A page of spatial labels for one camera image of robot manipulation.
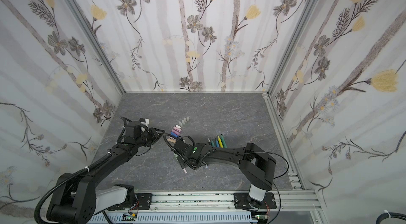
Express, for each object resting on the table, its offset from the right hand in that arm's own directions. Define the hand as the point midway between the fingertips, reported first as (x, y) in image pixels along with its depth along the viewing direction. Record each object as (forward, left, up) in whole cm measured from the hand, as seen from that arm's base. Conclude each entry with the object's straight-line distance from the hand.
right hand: (179, 155), depth 81 cm
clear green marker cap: (+27, -2, -8) cm, 29 cm away
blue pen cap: (+17, +7, -11) cm, 22 cm away
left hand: (+13, +11, +4) cm, 18 cm away
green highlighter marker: (+11, -25, -6) cm, 28 cm away
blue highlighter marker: (+9, -21, -7) cm, 24 cm away
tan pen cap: (+12, +7, -8) cm, 16 cm away
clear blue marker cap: (+25, +1, -8) cm, 27 cm away
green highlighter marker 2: (+10, -18, -7) cm, 22 cm away
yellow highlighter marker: (+11, -23, -6) cm, 26 cm away
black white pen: (+12, -16, -8) cm, 22 cm away
